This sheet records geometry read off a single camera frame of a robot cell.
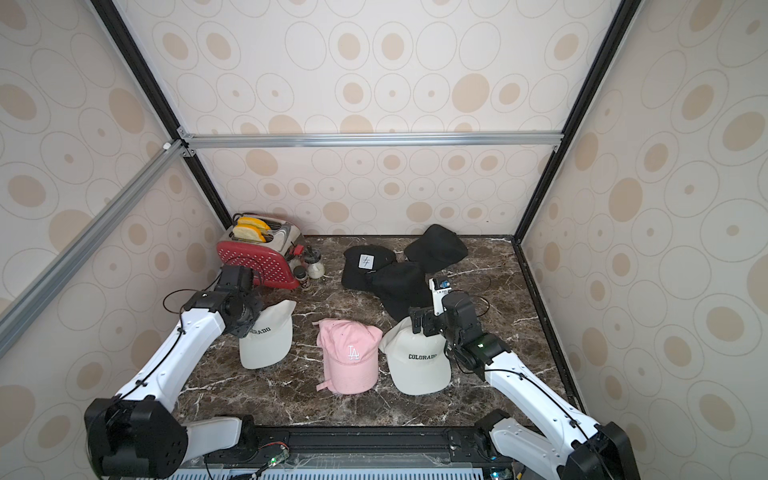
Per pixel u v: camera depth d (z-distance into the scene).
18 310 0.51
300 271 0.99
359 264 1.06
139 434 0.39
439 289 0.69
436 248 1.14
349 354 0.80
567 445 0.41
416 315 0.71
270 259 0.93
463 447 0.73
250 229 0.94
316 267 1.06
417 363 0.83
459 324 0.59
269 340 0.85
